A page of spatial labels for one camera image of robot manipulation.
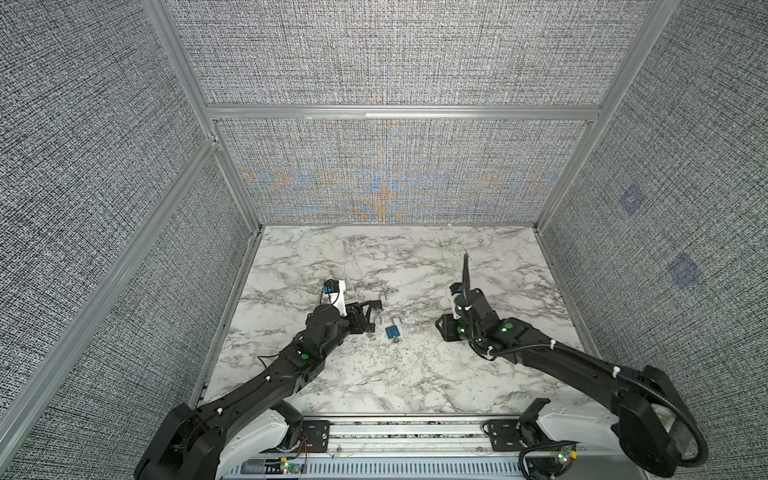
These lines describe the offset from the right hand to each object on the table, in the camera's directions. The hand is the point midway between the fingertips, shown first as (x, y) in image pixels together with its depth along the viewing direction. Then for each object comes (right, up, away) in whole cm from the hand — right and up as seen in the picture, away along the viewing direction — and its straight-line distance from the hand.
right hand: (440, 321), depth 84 cm
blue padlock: (-13, -5, +6) cm, 16 cm away
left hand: (-20, +5, -4) cm, 21 cm away
